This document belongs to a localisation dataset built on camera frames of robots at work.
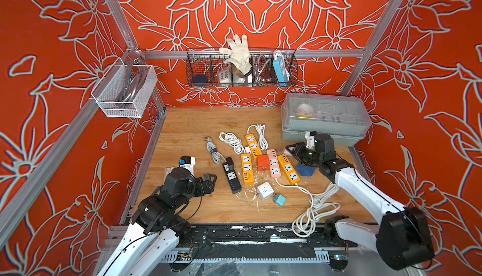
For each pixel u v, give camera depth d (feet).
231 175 2.87
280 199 2.67
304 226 2.39
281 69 2.87
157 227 1.51
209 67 3.32
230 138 3.40
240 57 2.95
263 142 3.26
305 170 2.93
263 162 2.95
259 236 2.44
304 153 2.39
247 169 2.95
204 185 2.04
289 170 2.94
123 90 2.52
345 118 2.98
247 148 3.20
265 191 2.65
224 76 3.09
